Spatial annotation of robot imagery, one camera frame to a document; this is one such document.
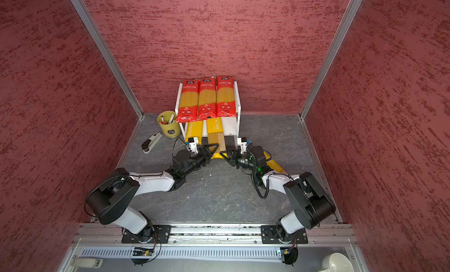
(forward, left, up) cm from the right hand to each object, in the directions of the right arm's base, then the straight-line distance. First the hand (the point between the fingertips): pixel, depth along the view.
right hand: (219, 156), depth 81 cm
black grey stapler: (+17, +42, -12) cm, 47 cm away
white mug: (-40, -44, -11) cm, 60 cm away
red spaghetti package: (+18, +4, +19) cm, 26 cm away
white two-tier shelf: (+21, -6, -1) cm, 22 cm away
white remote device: (-38, +49, -11) cm, 63 cm away
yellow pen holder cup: (+30, +32, -5) cm, 44 cm away
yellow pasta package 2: (+12, +2, +1) cm, 12 cm away
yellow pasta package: (+16, +13, +2) cm, 21 cm away
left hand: (+3, 0, +1) cm, 3 cm away
